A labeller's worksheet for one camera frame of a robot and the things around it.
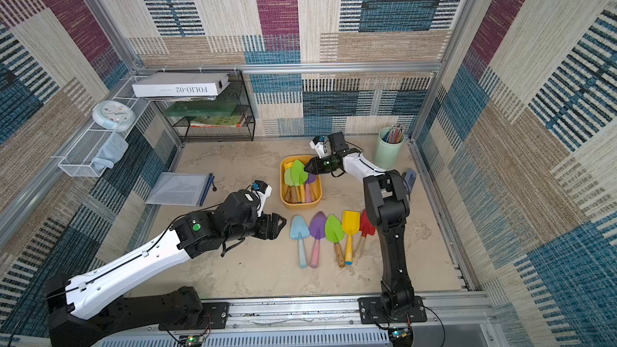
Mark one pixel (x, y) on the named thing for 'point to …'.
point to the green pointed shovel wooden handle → (334, 230)
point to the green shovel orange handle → (299, 177)
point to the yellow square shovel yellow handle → (351, 225)
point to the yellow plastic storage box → (304, 161)
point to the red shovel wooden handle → (365, 227)
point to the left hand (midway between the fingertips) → (278, 218)
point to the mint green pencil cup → (389, 146)
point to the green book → (201, 108)
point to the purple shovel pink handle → (317, 230)
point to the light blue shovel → (300, 229)
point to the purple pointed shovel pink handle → (309, 180)
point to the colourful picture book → (217, 121)
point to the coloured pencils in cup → (394, 134)
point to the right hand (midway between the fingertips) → (307, 166)
